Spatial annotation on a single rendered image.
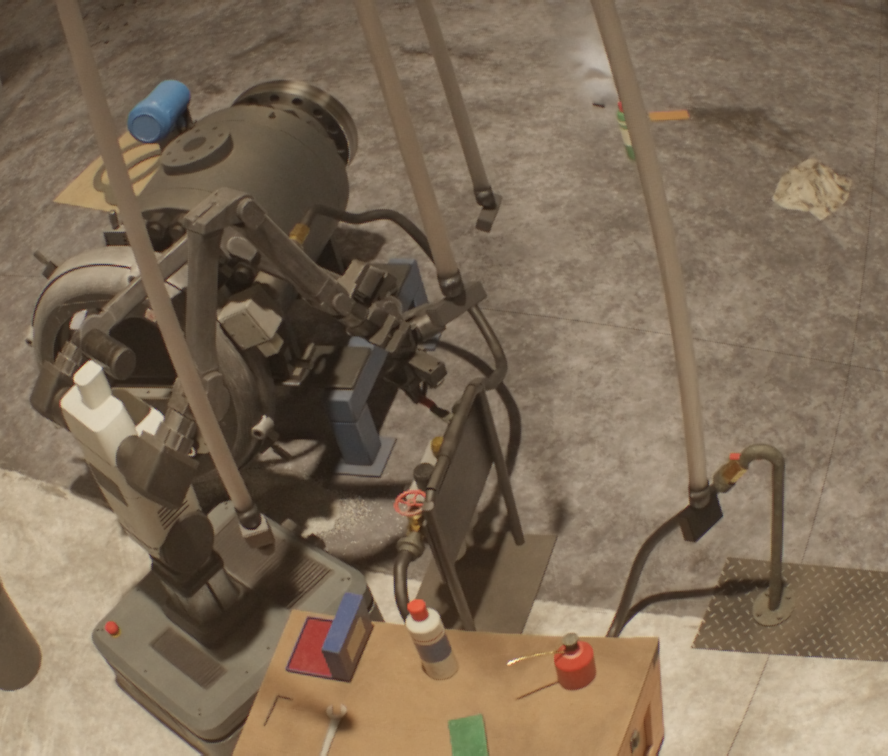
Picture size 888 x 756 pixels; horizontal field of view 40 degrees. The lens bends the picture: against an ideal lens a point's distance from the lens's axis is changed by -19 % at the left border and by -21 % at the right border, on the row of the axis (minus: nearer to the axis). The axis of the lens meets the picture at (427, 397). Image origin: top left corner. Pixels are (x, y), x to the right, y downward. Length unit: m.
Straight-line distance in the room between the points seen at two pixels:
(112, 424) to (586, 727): 1.13
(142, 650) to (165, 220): 1.12
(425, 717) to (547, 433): 1.34
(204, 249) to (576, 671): 1.05
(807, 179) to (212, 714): 2.75
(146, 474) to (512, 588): 1.16
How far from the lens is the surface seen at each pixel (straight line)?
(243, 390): 3.32
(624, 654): 2.73
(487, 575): 3.55
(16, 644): 3.71
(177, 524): 3.02
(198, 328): 2.67
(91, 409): 2.86
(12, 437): 4.63
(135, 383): 3.56
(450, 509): 3.15
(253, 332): 3.21
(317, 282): 2.85
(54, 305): 3.43
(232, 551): 3.46
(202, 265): 2.63
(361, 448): 3.85
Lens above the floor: 2.68
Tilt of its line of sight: 41 degrees down
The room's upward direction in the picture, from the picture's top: 17 degrees counter-clockwise
